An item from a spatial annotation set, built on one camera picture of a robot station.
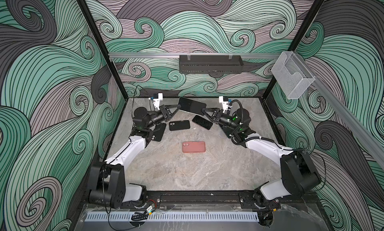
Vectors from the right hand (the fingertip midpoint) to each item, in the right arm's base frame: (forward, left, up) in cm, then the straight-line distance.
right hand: (202, 112), depth 72 cm
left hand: (+1, +11, +3) cm, 11 cm away
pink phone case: (-4, +4, -30) cm, 31 cm away
